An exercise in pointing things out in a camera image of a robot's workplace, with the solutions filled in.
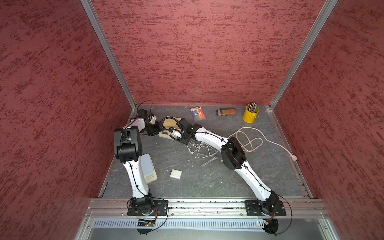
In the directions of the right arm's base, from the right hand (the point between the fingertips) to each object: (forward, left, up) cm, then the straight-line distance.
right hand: (183, 138), depth 102 cm
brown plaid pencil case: (+21, -29, +3) cm, 36 cm away
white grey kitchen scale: (-24, +19, +2) cm, 30 cm away
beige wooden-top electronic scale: (-3, +6, +14) cm, 15 cm away
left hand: (+4, +14, +3) cm, 15 cm away
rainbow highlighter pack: (+21, -11, +2) cm, 24 cm away
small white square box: (-25, +3, +1) cm, 25 cm away
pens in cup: (+13, -48, +16) cm, 52 cm away
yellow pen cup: (+12, -47, +7) cm, 49 cm away
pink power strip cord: (-15, -73, -4) cm, 74 cm away
